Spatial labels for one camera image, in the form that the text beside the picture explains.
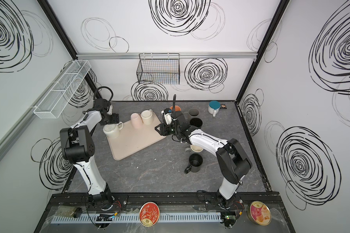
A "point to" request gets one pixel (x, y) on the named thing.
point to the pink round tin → (259, 213)
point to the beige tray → (131, 140)
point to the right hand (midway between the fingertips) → (155, 128)
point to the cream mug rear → (147, 116)
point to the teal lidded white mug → (214, 107)
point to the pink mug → (136, 120)
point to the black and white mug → (196, 122)
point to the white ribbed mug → (112, 130)
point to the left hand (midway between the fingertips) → (114, 119)
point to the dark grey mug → (193, 112)
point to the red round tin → (149, 214)
